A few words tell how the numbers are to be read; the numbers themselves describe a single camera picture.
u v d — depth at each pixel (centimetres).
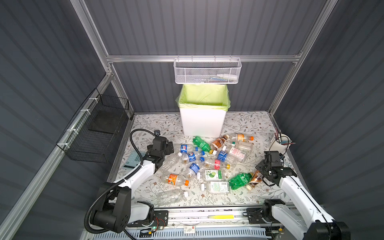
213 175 84
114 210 41
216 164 87
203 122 93
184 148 94
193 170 85
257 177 79
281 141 94
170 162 89
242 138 99
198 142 97
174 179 82
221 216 74
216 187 80
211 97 101
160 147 67
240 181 84
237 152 94
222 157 89
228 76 86
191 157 91
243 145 98
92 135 73
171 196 77
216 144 96
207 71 124
